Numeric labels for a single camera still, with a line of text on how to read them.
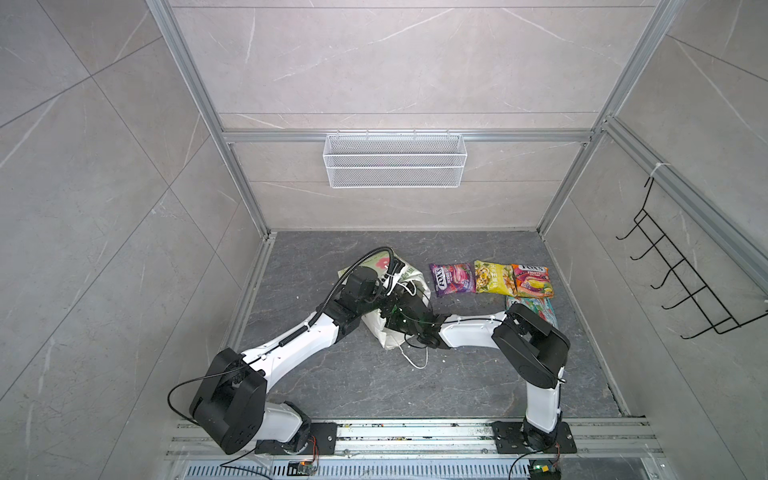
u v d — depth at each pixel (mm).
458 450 728
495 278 1007
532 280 1017
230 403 408
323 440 730
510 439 746
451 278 1032
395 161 1007
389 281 682
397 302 714
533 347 497
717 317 598
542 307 953
